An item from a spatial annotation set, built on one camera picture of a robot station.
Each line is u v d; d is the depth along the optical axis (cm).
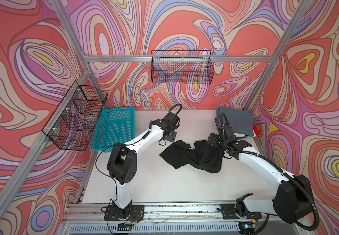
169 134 69
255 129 108
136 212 73
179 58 88
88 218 73
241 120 73
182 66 96
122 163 48
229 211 73
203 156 83
